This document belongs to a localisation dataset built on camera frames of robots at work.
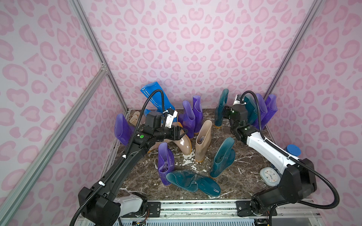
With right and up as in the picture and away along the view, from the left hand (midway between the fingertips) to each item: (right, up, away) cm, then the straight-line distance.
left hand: (184, 130), depth 72 cm
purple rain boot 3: (+47, +11, +11) cm, 49 cm away
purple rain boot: (+2, +6, +9) cm, 10 cm away
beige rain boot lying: (-1, -10, +16) cm, 18 cm away
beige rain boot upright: (+10, -6, -1) cm, 11 cm away
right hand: (+27, +14, +10) cm, 32 cm away
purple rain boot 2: (+8, +9, +12) cm, 17 cm away
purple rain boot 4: (-32, -1, +2) cm, 32 cm away
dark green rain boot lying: (+3, -21, -13) cm, 25 cm away
